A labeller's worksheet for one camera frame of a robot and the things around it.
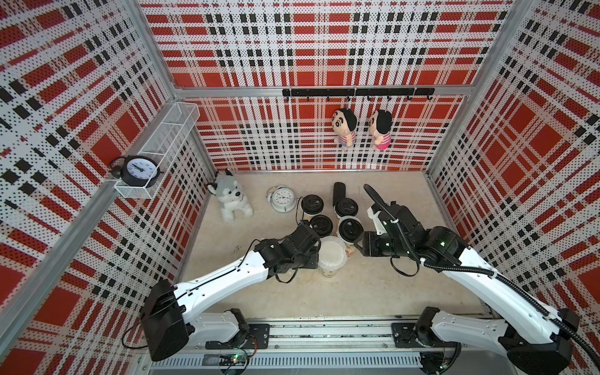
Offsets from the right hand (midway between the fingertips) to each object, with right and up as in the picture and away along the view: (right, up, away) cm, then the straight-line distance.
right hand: (364, 244), depth 69 cm
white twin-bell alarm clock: (-30, +12, +37) cm, 49 cm away
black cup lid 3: (-3, +10, +17) cm, 20 cm away
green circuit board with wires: (-40, -35, +1) cm, 53 cm away
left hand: (-14, -6, +9) cm, 18 cm away
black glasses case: (-3, +16, +42) cm, 45 cm away
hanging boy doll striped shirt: (-3, +44, +22) cm, 49 cm away
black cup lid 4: (-3, +3, +10) cm, 10 cm away
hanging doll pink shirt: (+12, +43, +24) cm, 51 cm away
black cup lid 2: (-12, +4, +11) cm, 17 cm away
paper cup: (-10, -9, +3) cm, 14 cm away
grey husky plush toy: (-49, +16, +22) cm, 56 cm away
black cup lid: (-16, +11, +17) cm, 26 cm away
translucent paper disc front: (-9, -5, +7) cm, 12 cm away
